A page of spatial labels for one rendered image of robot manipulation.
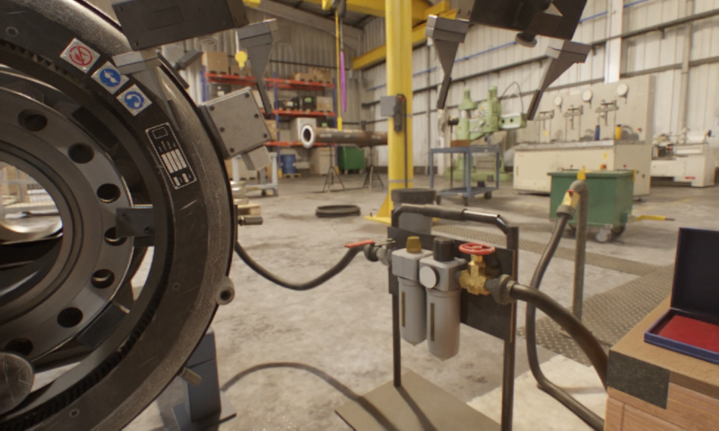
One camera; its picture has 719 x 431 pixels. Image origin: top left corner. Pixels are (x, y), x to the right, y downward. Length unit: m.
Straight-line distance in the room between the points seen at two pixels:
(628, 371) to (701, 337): 0.11
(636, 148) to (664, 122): 4.78
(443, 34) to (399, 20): 3.79
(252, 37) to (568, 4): 0.35
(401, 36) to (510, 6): 3.74
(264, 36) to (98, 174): 0.42
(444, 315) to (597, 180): 2.58
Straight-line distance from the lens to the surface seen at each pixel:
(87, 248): 0.77
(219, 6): 0.46
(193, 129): 0.66
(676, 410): 0.53
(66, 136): 0.76
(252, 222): 0.82
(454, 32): 0.46
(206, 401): 1.18
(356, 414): 1.13
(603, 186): 3.31
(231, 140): 0.70
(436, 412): 1.15
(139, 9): 0.50
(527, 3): 0.46
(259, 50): 0.47
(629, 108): 6.62
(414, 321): 0.94
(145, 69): 0.53
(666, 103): 11.09
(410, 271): 0.89
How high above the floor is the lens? 0.69
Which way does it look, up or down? 7 degrees down
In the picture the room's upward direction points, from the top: 2 degrees counter-clockwise
